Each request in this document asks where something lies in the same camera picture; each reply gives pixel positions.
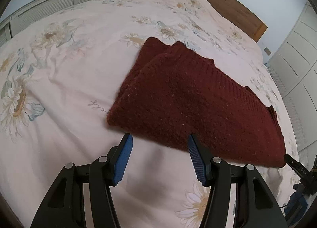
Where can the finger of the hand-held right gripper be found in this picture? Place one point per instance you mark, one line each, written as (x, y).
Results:
(292, 161)

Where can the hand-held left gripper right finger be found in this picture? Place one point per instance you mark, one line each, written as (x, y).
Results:
(198, 161)

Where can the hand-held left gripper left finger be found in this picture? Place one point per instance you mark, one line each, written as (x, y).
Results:
(121, 163)

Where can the dark red knit sweater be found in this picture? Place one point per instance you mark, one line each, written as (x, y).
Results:
(193, 101)

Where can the white wardrobe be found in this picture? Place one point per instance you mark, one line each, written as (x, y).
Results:
(297, 69)

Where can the bed with floral duvet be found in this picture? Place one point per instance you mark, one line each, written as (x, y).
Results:
(74, 82)

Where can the wooden headboard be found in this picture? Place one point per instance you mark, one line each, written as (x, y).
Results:
(223, 0)

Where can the white louvered cabinet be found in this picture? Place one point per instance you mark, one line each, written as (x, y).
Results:
(49, 7)

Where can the beige wall socket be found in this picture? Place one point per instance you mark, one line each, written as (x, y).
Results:
(267, 51)

